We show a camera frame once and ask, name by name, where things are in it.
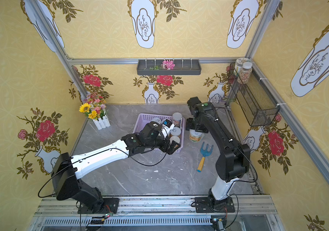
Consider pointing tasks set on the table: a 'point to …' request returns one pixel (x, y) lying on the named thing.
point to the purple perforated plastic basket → (144, 119)
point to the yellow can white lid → (174, 138)
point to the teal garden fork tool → (205, 152)
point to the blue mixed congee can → (176, 118)
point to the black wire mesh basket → (255, 100)
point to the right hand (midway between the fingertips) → (198, 128)
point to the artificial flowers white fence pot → (93, 106)
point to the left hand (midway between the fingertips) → (169, 138)
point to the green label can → (156, 120)
